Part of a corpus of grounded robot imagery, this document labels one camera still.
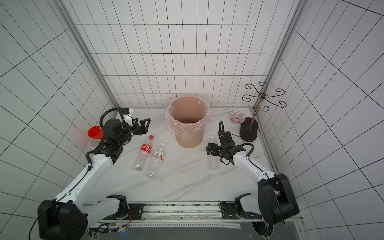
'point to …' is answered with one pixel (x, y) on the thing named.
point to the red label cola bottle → (145, 151)
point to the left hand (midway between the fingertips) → (143, 121)
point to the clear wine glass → (93, 143)
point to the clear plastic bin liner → (188, 116)
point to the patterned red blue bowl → (237, 117)
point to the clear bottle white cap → (157, 160)
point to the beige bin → (194, 143)
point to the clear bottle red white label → (213, 159)
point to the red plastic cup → (95, 132)
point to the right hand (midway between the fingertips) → (214, 146)
